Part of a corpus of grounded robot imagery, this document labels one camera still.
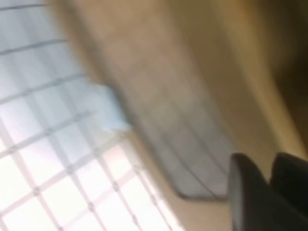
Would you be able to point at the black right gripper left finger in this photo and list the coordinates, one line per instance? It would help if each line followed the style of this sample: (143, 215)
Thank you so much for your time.
(254, 206)

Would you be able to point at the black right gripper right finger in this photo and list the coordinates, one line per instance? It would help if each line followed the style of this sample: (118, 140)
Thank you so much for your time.
(289, 179)

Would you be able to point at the brown cardboard shoebox drawer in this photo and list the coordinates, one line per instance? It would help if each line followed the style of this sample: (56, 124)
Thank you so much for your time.
(199, 80)

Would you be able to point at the white grid tablecloth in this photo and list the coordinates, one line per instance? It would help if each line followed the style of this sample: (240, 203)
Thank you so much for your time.
(59, 170)

